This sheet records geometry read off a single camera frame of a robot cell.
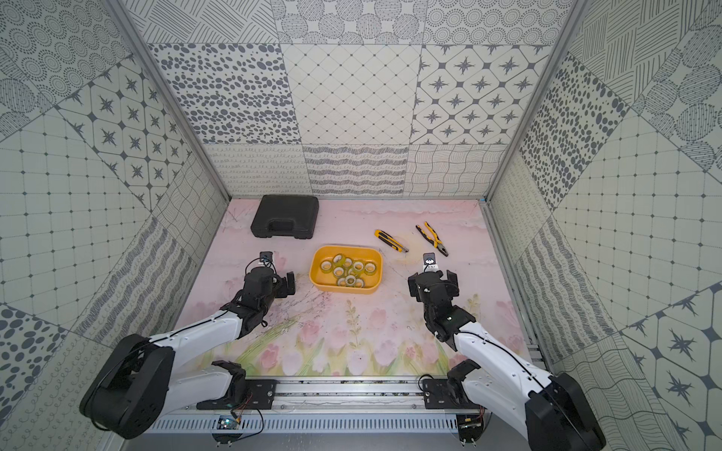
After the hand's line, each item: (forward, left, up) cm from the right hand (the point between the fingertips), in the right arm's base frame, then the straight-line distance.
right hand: (436, 276), depth 85 cm
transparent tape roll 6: (+8, +21, -9) cm, 24 cm away
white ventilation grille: (-37, +35, -11) cm, 52 cm away
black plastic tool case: (+29, +55, -4) cm, 62 cm away
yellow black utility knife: (+21, +14, -9) cm, 27 cm away
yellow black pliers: (+23, -3, -10) cm, 25 cm away
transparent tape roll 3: (+7, +32, -9) cm, 34 cm away
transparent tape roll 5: (+7, +25, -7) cm, 27 cm away
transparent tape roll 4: (+10, +29, -8) cm, 32 cm away
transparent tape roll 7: (+2, +31, -9) cm, 32 cm away
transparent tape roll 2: (+12, +33, -8) cm, 36 cm away
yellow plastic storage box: (+8, +29, -9) cm, 32 cm away
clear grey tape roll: (+2, +24, -9) cm, 26 cm away
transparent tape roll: (+8, +37, -8) cm, 39 cm away
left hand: (+3, +51, -1) cm, 51 cm away
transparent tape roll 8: (+4, +27, -8) cm, 29 cm away
